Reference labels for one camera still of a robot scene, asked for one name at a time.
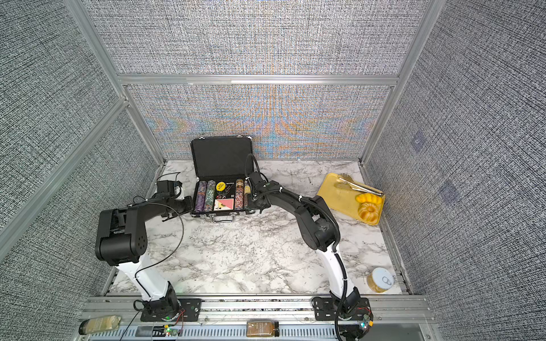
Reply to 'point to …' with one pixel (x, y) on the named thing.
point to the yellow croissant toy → (367, 197)
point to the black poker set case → (221, 165)
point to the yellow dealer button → (220, 186)
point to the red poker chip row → (239, 194)
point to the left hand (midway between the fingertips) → (198, 206)
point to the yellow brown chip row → (247, 195)
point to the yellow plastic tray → (339, 194)
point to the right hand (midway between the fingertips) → (253, 199)
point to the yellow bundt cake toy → (368, 212)
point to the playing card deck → (224, 204)
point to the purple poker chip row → (201, 196)
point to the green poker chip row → (210, 195)
